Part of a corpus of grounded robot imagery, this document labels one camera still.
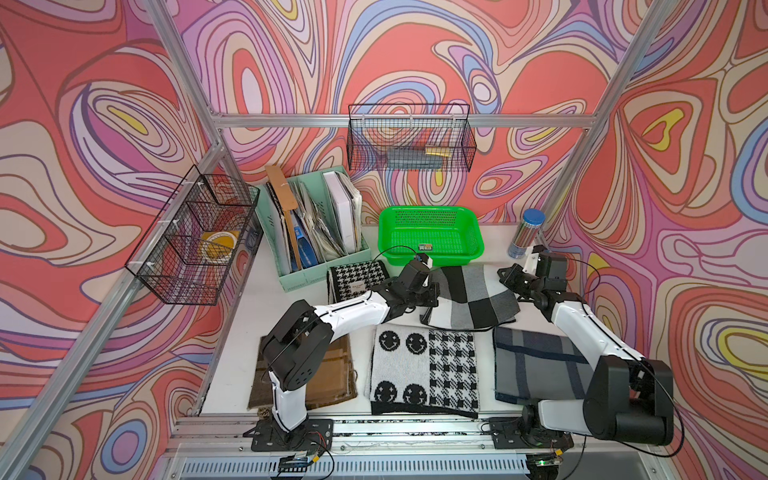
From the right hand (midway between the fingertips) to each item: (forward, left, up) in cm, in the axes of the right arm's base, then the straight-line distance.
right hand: (499, 277), depth 88 cm
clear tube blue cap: (+17, -13, +1) cm, 22 cm away
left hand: (-4, +17, 0) cm, 18 cm away
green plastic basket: (+31, +9, -13) cm, 35 cm away
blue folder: (+10, +59, +4) cm, 60 cm away
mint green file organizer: (+16, +57, +10) cm, 60 cm away
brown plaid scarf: (-26, +49, -9) cm, 56 cm away
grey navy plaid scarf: (-22, -8, -13) cm, 27 cm away
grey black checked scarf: (-3, +8, -6) cm, 10 cm away
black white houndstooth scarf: (+6, +47, -8) cm, 48 cm away
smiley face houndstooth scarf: (-23, +28, -9) cm, 37 cm away
